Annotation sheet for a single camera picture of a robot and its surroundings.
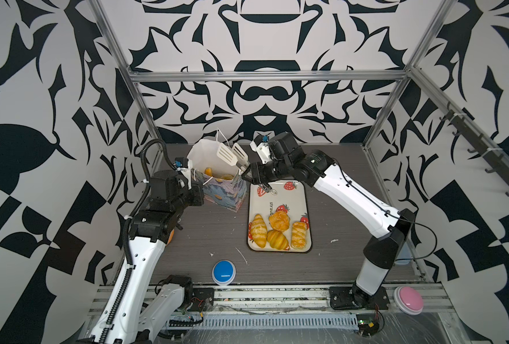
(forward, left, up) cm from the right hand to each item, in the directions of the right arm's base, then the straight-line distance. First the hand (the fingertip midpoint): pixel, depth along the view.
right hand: (245, 174), depth 70 cm
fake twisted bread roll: (-9, -20, -27) cm, 35 cm away
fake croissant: (-8, -4, -27) cm, 28 cm away
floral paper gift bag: (+2, +8, -8) cm, 12 cm away
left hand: (0, +15, -2) cm, 15 cm away
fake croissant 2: (-11, -11, -26) cm, 31 cm away
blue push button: (-22, +9, -30) cm, 38 cm away
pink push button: (-31, -54, -30) cm, 69 cm away
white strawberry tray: (+9, -19, -30) cm, 37 cm away
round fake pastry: (-3, -13, -28) cm, 30 cm away
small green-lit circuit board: (-39, -38, -33) cm, 64 cm away
